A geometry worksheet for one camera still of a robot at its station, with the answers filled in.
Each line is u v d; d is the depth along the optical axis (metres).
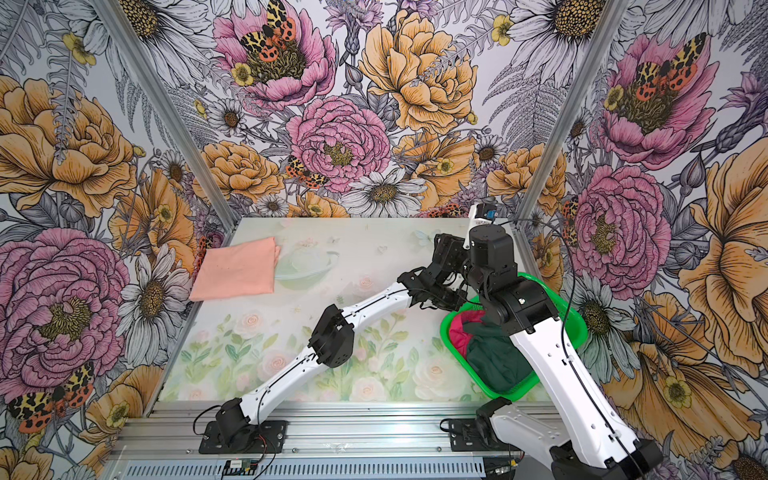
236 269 1.06
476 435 0.73
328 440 0.74
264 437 0.73
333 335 0.72
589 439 0.37
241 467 0.71
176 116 0.91
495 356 0.80
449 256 0.58
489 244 0.46
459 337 0.85
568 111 0.90
